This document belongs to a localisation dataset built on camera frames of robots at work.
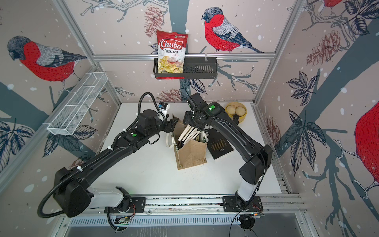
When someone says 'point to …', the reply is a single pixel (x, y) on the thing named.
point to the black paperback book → (217, 145)
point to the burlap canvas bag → (193, 153)
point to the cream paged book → (185, 133)
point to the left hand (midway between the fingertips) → (175, 114)
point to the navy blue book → (195, 132)
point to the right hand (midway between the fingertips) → (186, 122)
